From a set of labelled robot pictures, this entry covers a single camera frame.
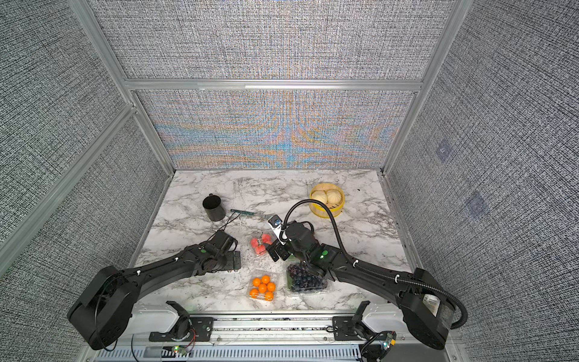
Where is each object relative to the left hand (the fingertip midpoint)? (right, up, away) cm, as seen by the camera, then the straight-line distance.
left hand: (233, 260), depth 88 cm
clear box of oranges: (+12, -7, -9) cm, 17 cm away
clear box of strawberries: (+10, +7, +2) cm, 13 cm away
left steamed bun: (+36, +26, +12) cm, 45 cm away
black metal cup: (-11, +22, +7) cm, 25 cm away
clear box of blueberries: (+26, -4, -8) cm, 27 cm away
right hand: (+17, +14, -10) cm, 24 cm away
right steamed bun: (+42, +25, +12) cm, 50 cm away
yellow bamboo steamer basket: (+35, +19, +10) cm, 41 cm away
